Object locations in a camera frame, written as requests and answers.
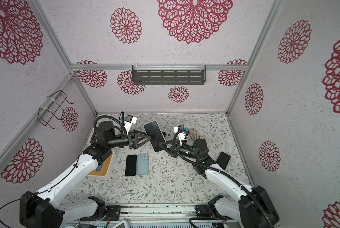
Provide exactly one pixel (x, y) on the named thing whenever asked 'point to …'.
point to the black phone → (223, 160)
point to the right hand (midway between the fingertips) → (159, 145)
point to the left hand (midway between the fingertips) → (149, 138)
